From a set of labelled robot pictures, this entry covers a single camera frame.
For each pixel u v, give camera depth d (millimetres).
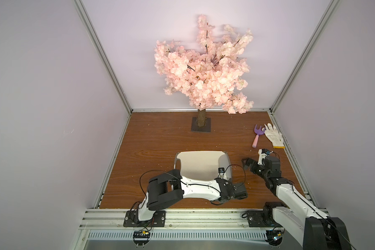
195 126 1105
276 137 1036
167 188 507
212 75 645
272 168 656
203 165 907
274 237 694
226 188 588
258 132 1058
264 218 718
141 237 716
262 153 789
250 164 787
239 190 601
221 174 741
